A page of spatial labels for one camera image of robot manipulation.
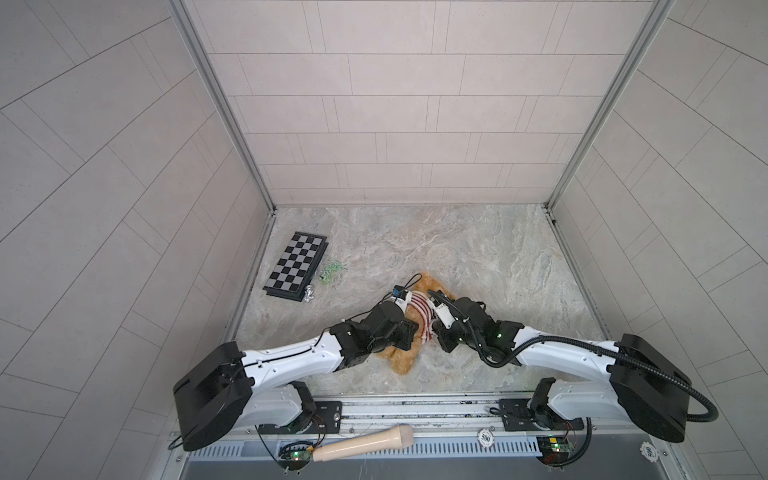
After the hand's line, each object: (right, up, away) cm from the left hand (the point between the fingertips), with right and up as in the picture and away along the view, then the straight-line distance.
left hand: (425, 328), depth 78 cm
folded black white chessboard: (-40, +14, +17) cm, 46 cm away
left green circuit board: (-30, -23, -14) cm, 40 cm away
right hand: (+1, -2, +4) cm, 5 cm away
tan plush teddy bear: (-6, -7, -3) cm, 10 cm away
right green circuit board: (+29, -25, -10) cm, 39 cm away
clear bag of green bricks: (-30, +13, +20) cm, 38 cm away
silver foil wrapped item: (-35, +6, +13) cm, 38 cm away
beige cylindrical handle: (-8, -20, -13) cm, 25 cm away
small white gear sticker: (+50, -24, -11) cm, 56 cm away
